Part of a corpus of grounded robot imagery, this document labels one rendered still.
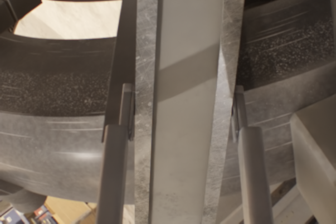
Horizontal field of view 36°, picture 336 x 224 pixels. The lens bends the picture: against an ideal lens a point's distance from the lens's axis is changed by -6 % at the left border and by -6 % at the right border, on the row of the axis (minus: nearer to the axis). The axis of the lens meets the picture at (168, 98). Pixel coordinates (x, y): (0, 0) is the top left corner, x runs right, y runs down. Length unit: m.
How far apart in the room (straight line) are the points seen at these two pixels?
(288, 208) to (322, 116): 1.07
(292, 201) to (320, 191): 1.06
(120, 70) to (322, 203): 0.16
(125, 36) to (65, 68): 0.07
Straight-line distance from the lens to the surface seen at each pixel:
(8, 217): 10.57
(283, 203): 1.35
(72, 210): 7.53
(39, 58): 0.44
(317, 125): 0.33
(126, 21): 0.39
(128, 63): 0.35
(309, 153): 0.33
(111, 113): 0.32
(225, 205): 1.46
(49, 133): 0.38
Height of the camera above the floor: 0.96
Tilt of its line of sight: 20 degrees down
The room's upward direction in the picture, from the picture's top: 128 degrees counter-clockwise
